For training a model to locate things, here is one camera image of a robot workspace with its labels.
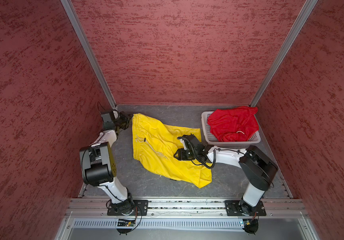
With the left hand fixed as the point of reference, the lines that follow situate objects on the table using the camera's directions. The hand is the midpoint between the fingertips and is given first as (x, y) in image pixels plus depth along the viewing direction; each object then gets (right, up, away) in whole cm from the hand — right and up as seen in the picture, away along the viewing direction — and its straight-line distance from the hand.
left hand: (134, 116), depth 93 cm
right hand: (+26, -26, -5) cm, 37 cm away
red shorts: (+66, -6, +8) cm, 67 cm away
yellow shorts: (+13, -19, -1) cm, 23 cm away
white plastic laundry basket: (+74, -18, +3) cm, 76 cm away
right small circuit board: (+63, -54, -22) cm, 86 cm away
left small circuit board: (0, -54, -20) cm, 57 cm away
